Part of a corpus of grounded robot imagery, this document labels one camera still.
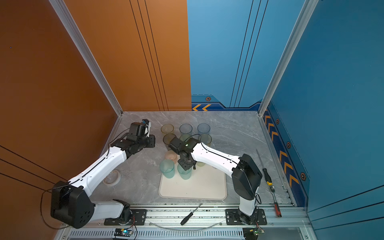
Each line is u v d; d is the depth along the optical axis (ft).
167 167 2.84
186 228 2.36
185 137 2.50
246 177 1.41
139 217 2.43
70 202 1.31
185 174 2.84
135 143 2.03
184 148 1.88
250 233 2.28
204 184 4.09
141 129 2.12
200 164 1.69
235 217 2.39
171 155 2.99
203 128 3.17
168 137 3.00
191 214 2.44
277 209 2.47
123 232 2.33
